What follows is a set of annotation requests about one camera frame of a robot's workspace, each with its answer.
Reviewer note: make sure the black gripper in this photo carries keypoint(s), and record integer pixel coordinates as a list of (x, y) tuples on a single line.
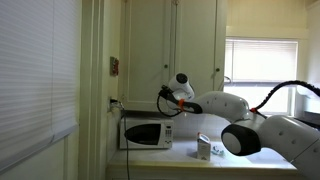
[(165, 90)]

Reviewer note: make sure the cream cupboard door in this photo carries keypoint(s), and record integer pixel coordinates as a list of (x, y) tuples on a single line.
[(196, 40), (146, 50)]

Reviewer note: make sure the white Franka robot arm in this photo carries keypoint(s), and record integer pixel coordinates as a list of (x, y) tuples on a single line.
[(290, 136)]

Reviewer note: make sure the white microwave oven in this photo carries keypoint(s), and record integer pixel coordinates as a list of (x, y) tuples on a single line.
[(146, 133)]

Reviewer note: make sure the white box with blue circle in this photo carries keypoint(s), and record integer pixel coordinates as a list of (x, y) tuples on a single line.
[(203, 148)]

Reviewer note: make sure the white window blind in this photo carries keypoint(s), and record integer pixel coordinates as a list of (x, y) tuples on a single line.
[(260, 60)]

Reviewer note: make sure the white door blind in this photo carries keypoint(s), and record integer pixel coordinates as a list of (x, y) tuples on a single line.
[(33, 66)]

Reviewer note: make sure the cream panelled room door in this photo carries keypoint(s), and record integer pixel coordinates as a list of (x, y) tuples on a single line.
[(40, 163)]

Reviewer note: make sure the cream wall cupboard carcass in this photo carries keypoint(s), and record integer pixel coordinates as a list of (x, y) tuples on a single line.
[(173, 40)]

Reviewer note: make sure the red wall decoration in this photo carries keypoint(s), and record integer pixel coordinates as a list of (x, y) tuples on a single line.
[(114, 66)]

